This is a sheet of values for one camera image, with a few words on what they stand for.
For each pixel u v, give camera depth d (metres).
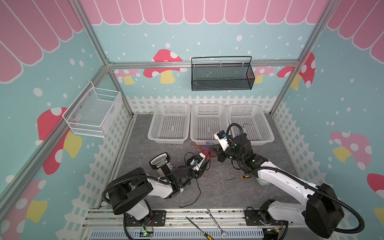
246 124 1.13
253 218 0.74
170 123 1.13
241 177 0.87
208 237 0.69
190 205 0.79
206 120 1.16
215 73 0.95
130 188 0.51
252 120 1.16
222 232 0.71
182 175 0.63
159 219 0.74
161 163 0.92
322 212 0.40
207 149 0.81
